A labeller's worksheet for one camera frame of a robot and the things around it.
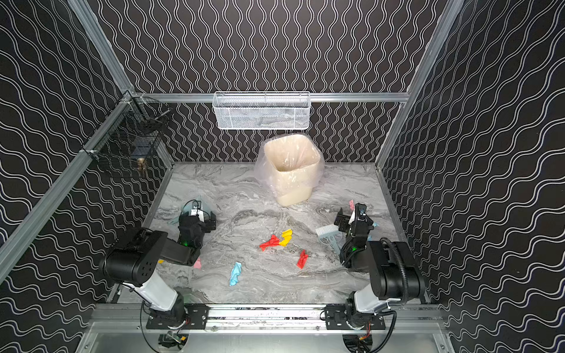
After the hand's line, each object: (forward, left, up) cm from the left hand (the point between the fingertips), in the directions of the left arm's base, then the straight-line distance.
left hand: (206, 213), depth 94 cm
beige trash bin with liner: (+21, -35, +8) cm, 42 cm away
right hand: (+1, -64, +1) cm, 64 cm away
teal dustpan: (+6, +12, -5) cm, 15 cm away
